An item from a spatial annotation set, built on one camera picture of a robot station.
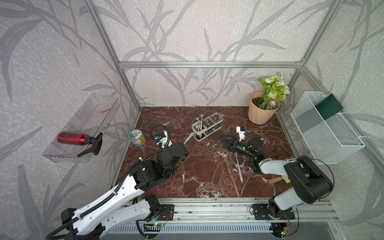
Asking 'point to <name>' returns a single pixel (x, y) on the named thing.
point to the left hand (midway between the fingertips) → (186, 144)
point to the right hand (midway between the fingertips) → (220, 138)
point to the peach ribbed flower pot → (257, 114)
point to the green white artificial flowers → (275, 92)
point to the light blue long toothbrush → (189, 138)
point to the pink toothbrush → (202, 116)
